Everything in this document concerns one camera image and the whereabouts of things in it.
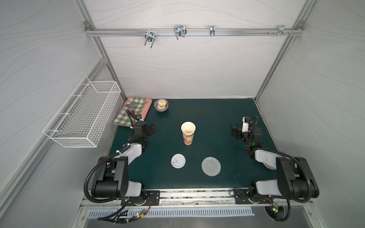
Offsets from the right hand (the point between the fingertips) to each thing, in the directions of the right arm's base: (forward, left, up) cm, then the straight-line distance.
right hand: (240, 125), depth 91 cm
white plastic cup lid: (-22, +39, -9) cm, 46 cm away
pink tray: (+22, +70, -9) cm, 74 cm away
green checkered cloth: (+10, +86, -10) cm, 88 cm away
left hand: (-3, +63, +1) cm, 63 cm away
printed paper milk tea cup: (-7, +34, +4) cm, 35 cm away
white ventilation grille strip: (-50, +57, -8) cm, 76 cm away
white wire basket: (-17, +86, +23) cm, 91 cm away
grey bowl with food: (+19, +56, -3) cm, 59 cm away
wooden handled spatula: (+21, +82, -7) cm, 85 cm away
